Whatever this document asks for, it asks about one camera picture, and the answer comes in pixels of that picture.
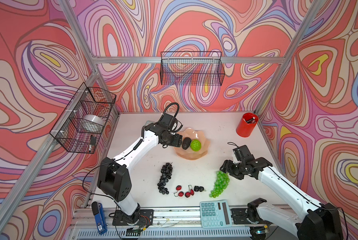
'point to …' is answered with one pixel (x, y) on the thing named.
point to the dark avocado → (186, 142)
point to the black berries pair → (197, 189)
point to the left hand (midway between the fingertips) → (178, 140)
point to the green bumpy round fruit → (195, 145)
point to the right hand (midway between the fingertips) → (225, 173)
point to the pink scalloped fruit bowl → (188, 153)
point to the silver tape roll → (96, 119)
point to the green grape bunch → (221, 183)
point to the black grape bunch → (166, 171)
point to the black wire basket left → (80, 127)
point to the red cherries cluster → (181, 193)
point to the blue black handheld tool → (98, 210)
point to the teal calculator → (215, 214)
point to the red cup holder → (246, 124)
